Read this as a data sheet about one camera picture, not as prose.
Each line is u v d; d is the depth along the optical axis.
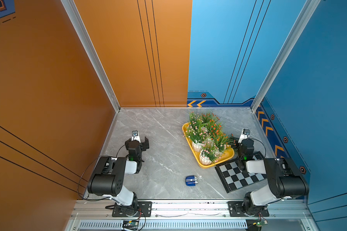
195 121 0.92
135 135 0.80
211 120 0.90
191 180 0.81
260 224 0.70
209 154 0.79
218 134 0.87
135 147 0.72
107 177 0.46
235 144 0.83
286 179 0.45
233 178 0.81
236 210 0.72
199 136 0.87
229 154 0.91
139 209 0.72
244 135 0.79
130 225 0.72
